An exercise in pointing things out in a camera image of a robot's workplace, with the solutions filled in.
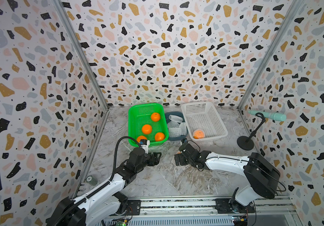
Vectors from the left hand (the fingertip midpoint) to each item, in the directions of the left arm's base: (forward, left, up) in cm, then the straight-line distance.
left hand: (160, 153), depth 82 cm
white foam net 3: (+21, -16, -5) cm, 27 cm away
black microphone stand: (+13, -60, -11) cm, 62 cm away
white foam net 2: (+28, -7, -8) cm, 30 cm away
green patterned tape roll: (-14, +37, -4) cm, 39 cm away
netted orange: (+22, +11, -5) cm, 25 cm away
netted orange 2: (+14, +1, -4) cm, 15 cm away
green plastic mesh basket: (+38, +19, -8) cm, 44 cm away
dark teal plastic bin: (+36, -11, -5) cm, 38 cm away
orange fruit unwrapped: (+35, +5, -7) cm, 36 cm away
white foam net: (+31, -10, -4) cm, 33 cm away
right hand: (+1, -13, -7) cm, 15 cm away
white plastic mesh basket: (+39, -34, -11) cm, 53 cm away
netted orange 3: (+15, +14, -6) cm, 21 cm away
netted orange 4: (+17, -26, -5) cm, 31 cm away
